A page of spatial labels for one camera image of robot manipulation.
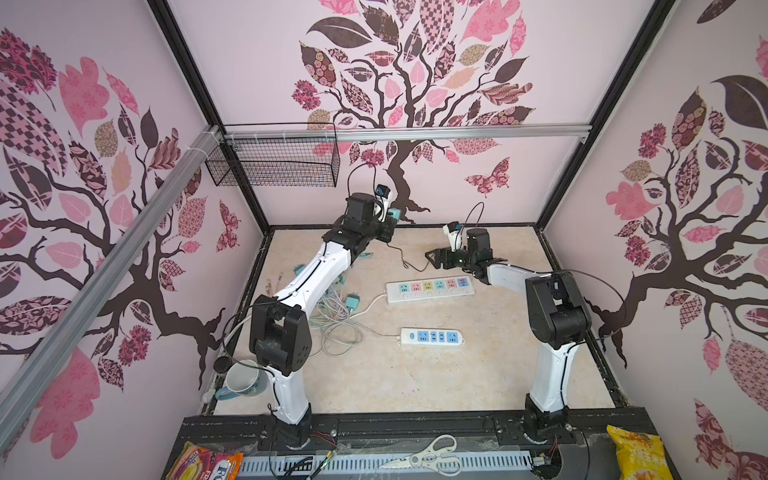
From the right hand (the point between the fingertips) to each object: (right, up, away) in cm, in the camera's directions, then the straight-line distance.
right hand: (437, 247), depth 99 cm
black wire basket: (-44, +30, -5) cm, 54 cm away
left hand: (-16, +8, -13) cm, 22 cm away
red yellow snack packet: (-60, -51, -32) cm, 85 cm away
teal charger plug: (-14, +9, -16) cm, 23 cm away
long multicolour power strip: (-12, -15, -2) cm, 19 cm away
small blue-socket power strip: (-4, -27, -12) cm, 30 cm away
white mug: (-53, -35, -24) cm, 68 cm away
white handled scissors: (-4, -51, -30) cm, 59 cm away
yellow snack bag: (+42, -49, -33) cm, 72 cm away
